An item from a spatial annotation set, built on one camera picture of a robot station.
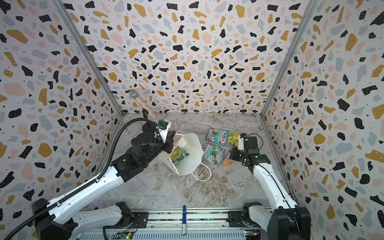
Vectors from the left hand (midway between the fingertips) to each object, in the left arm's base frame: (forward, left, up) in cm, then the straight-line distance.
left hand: (174, 129), depth 68 cm
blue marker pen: (-32, -4, -33) cm, 46 cm away
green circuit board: (-37, +24, -34) cm, 55 cm away
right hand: (0, -29, -19) cm, 34 cm away
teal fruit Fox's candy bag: (+18, -25, -30) cm, 43 cm away
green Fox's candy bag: (+1, +1, -25) cm, 25 cm away
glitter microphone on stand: (+29, +26, -2) cm, 39 cm away
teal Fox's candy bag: (+4, -20, -31) cm, 38 cm away
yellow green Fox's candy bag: (+17, -36, -31) cm, 50 cm away
